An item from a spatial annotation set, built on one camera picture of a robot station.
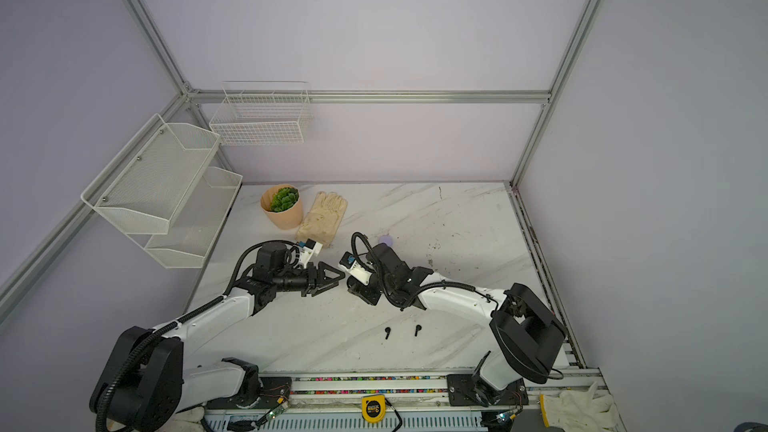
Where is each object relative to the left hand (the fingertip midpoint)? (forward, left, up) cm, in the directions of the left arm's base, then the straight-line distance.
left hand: (339, 281), depth 79 cm
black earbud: (-9, -13, -13) cm, 21 cm away
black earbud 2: (-8, -22, -13) cm, 27 cm away
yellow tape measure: (-27, -10, -11) cm, 31 cm away
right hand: (+2, -3, -2) cm, 4 cm away
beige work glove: (+30, +12, -12) cm, 35 cm away
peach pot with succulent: (+29, +23, -3) cm, 37 cm away
